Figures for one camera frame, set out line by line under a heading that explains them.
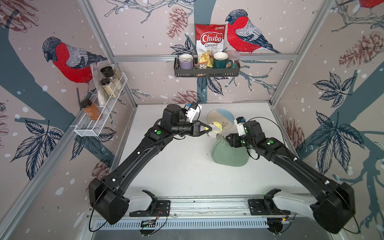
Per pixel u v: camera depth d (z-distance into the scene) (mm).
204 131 637
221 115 1143
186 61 808
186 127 580
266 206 651
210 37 778
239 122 701
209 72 879
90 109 656
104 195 375
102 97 708
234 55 854
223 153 812
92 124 803
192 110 619
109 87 762
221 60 801
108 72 779
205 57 837
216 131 634
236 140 704
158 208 727
